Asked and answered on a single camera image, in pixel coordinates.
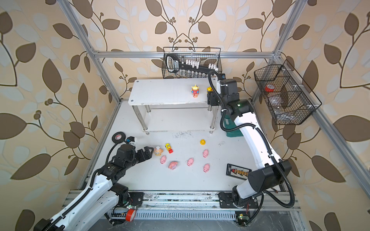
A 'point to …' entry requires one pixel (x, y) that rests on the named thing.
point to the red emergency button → (130, 214)
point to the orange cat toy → (158, 151)
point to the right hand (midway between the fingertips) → (214, 94)
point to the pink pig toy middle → (190, 161)
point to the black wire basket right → (290, 100)
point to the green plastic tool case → (229, 122)
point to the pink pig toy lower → (206, 168)
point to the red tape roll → (269, 88)
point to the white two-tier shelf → (173, 105)
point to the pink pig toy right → (205, 153)
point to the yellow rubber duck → (203, 142)
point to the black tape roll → (118, 137)
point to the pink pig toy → (163, 160)
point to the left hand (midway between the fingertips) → (146, 149)
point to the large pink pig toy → (172, 165)
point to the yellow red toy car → (169, 148)
